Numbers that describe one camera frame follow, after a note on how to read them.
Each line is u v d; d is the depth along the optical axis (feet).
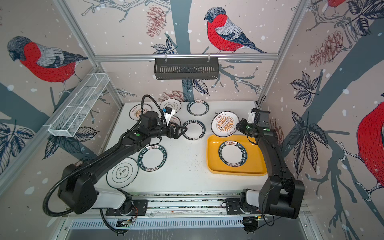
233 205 2.40
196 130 3.42
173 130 2.29
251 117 2.47
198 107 3.94
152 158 2.95
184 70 3.50
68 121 2.34
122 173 2.79
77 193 1.34
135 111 3.82
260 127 2.04
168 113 2.29
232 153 3.00
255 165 2.88
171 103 3.95
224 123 2.93
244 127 2.38
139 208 2.40
